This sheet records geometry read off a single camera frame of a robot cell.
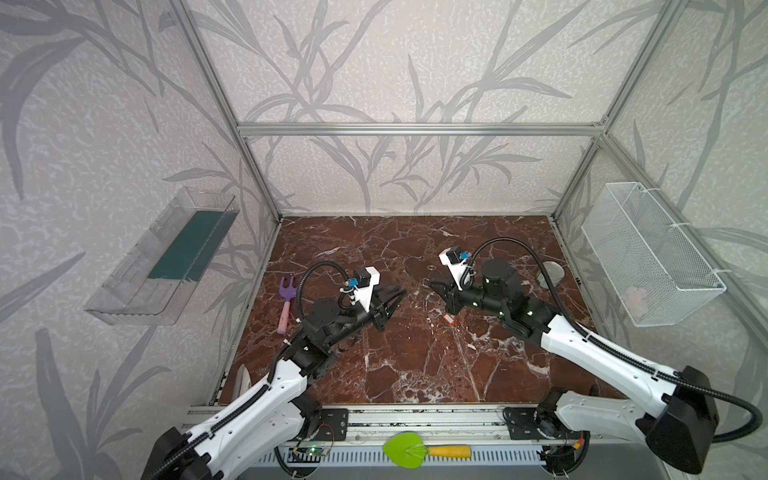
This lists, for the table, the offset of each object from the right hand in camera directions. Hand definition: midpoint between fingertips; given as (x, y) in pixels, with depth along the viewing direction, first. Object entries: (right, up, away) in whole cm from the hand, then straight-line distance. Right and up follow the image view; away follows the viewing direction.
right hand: (430, 273), depth 73 cm
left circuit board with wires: (-27, -42, -3) cm, 50 cm away
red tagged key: (+7, -16, +19) cm, 26 cm away
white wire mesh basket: (+47, +1, -11) cm, 48 cm away
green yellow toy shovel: (-6, -41, -4) cm, 42 cm away
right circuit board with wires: (+32, -46, -1) cm, 56 cm away
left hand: (-6, -2, -5) cm, 8 cm away
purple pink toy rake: (-45, -9, +24) cm, 52 cm away
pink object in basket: (+50, -6, 0) cm, 51 cm away
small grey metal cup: (+43, -3, +24) cm, 49 cm away
